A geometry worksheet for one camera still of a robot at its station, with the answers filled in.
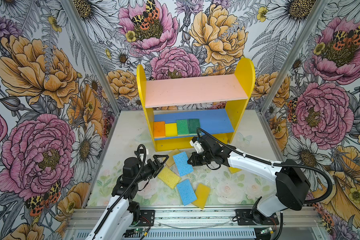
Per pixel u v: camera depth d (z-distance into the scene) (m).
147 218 0.73
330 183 0.42
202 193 0.81
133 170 0.61
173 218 0.76
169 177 0.87
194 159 0.72
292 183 0.44
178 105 1.25
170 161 0.83
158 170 0.69
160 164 0.69
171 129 0.90
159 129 0.91
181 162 0.81
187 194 0.79
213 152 0.65
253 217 0.67
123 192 0.59
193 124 0.92
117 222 0.52
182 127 0.92
